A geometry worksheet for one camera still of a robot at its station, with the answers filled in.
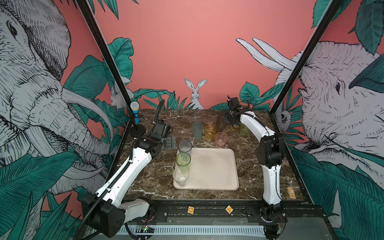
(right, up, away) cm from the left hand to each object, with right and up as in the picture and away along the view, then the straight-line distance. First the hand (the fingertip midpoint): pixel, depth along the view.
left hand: (165, 139), depth 79 cm
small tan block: (+69, -29, +1) cm, 75 cm away
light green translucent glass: (+9, -12, +7) cm, 17 cm away
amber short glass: (+27, +3, +27) cm, 38 cm away
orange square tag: (+14, -36, -5) cm, 39 cm away
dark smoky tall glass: (+33, +8, +19) cm, 39 cm away
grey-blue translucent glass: (+10, -6, +14) cm, 18 cm away
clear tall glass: (+8, -20, +3) cm, 22 cm away
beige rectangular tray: (+27, -20, +13) cm, 36 cm away
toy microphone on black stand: (-26, +4, +27) cm, 38 cm away
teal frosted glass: (+18, +5, +27) cm, 33 cm away
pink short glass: (+34, -2, +22) cm, 40 cm away
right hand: (+37, +13, +20) cm, 44 cm away
